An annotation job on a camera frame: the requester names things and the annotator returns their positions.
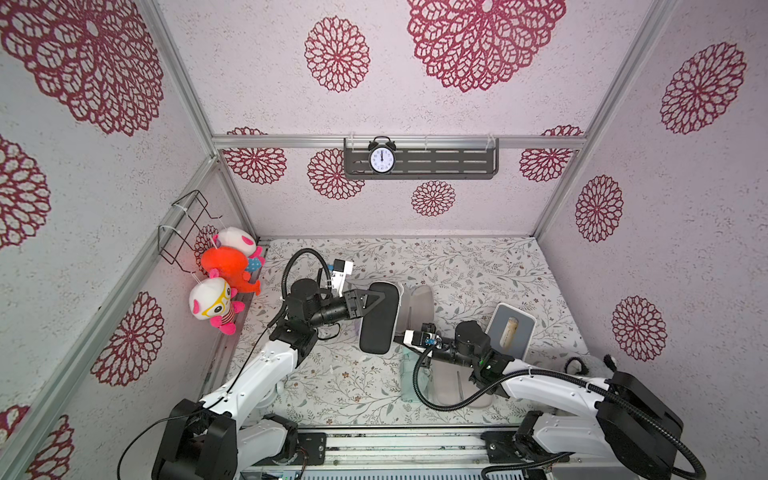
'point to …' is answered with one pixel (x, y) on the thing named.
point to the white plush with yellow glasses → (212, 299)
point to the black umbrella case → (379, 326)
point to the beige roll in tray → (509, 332)
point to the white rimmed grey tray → (519, 348)
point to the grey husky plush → (590, 366)
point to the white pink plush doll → (234, 237)
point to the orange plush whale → (229, 264)
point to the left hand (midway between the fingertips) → (382, 297)
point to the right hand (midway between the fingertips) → (393, 334)
